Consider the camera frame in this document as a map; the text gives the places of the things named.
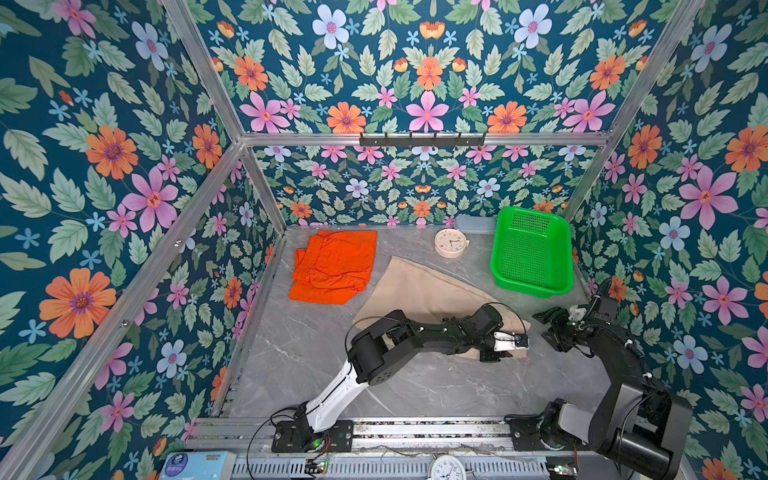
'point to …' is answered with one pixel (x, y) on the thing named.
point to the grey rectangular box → (476, 228)
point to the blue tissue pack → (199, 465)
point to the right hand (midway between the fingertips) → (539, 320)
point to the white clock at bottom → (447, 467)
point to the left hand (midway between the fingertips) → (516, 344)
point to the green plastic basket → (532, 253)
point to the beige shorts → (420, 294)
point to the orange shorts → (335, 266)
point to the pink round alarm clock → (450, 243)
